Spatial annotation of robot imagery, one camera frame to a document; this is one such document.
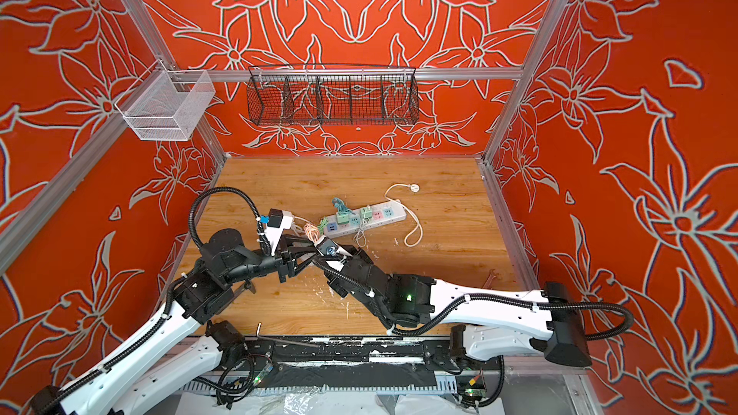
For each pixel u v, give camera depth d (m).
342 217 0.92
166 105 0.92
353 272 0.47
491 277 0.86
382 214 0.98
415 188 1.07
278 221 0.57
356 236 0.93
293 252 0.57
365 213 0.94
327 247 0.53
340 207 0.95
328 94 1.01
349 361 0.73
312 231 0.63
